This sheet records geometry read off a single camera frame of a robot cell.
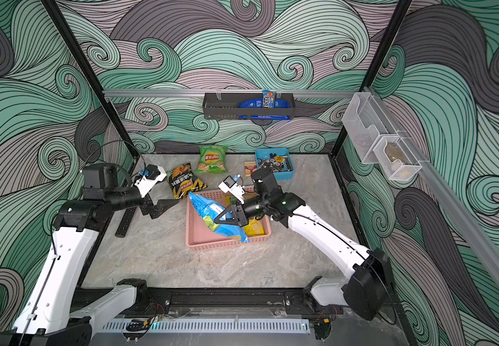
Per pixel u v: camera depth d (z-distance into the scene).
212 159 1.10
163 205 0.57
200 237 0.90
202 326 0.70
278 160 1.18
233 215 0.60
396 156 0.66
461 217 0.50
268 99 0.90
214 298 0.76
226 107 0.95
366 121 0.86
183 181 1.01
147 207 0.56
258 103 0.92
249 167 1.14
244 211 0.58
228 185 0.61
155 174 0.54
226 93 0.95
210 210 0.64
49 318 0.36
